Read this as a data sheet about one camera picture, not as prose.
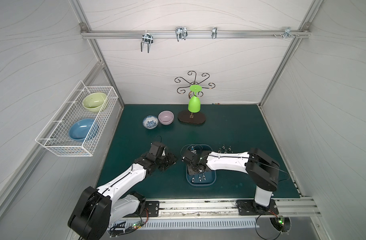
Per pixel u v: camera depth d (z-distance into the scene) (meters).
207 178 0.83
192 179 0.82
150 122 1.08
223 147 0.96
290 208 0.75
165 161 0.73
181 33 0.76
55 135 0.58
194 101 0.91
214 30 0.72
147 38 0.78
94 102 0.75
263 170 0.46
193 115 1.11
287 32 0.77
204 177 0.82
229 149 0.95
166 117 1.09
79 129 0.65
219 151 0.94
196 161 0.66
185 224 0.70
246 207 0.75
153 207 0.74
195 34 0.78
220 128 1.08
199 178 0.82
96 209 0.40
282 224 0.71
